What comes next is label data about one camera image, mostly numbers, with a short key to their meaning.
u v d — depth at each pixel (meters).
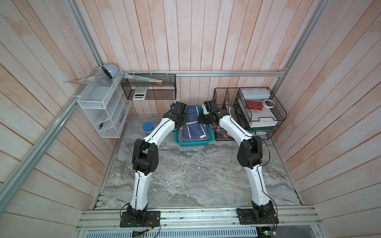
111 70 0.84
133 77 0.92
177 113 0.76
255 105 0.95
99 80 0.86
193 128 0.97
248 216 0.73
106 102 0.70
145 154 0.56
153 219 0.73
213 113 0.77
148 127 0.85
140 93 0.97
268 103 0.98
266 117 0.91
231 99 1.14
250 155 0.60
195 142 0.95
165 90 1.07
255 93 1.04
